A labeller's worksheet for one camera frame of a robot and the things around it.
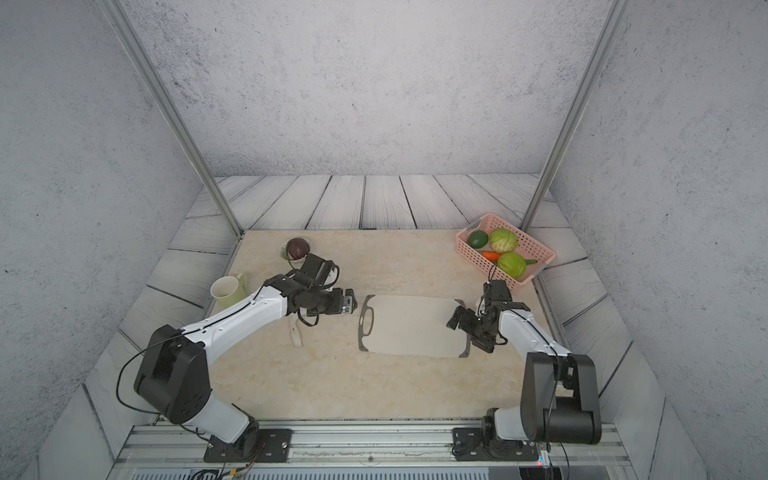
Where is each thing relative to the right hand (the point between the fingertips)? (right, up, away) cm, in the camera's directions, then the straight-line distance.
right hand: (462, 329), depth 88 cm
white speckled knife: (-50, -1, +3) cm, 50 cm away
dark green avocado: (+11, +27, +24) cm, 38 cm away
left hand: (-33, +7, -2) cm, 34 cm away
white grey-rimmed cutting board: (-15, 0, +6) cm, 16 cm away
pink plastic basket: (+31, +22, +21) cm, 43 cm away
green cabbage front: (+19, +18, +11) cm, 28 cm away
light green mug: (-72, +11, +6) cm, 73 cm away
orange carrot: (+14, +21, +17) cm, 30 cm away
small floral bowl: (-60, +23, +22) cm, 68 cm away
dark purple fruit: (-54, +24, +20) cm, 62 cm away
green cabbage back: (+19, +27, +20) cm, 38 cm away
